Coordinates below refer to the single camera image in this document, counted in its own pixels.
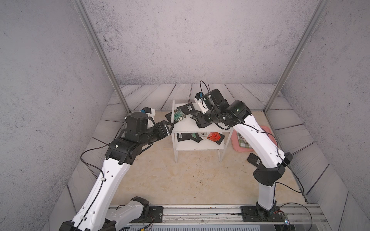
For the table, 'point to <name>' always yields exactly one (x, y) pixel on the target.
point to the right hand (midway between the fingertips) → (200, 117)
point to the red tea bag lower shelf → (216, 136)
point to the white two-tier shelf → (189, 125)
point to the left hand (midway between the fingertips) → (173, 127)
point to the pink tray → (235, 143)
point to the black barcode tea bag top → (187, 109)
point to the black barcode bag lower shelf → (181, 136)
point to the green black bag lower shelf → (195, 137)
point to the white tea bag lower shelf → (204, 135)
